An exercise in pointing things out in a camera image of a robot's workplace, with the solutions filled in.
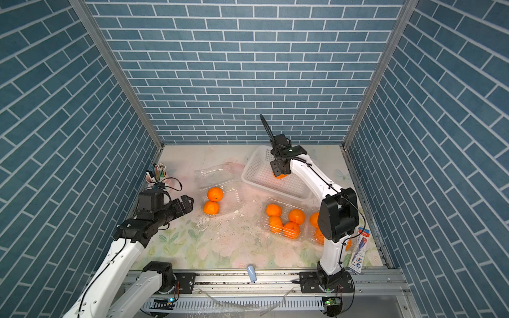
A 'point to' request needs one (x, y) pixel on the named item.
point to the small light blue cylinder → (251, 271)
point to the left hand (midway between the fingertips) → (190, 203)
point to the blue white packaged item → (356, 260)
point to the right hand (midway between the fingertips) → (283, 167)
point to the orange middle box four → (291, 230)
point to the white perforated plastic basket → (258, 171)
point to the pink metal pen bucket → (156, 174)
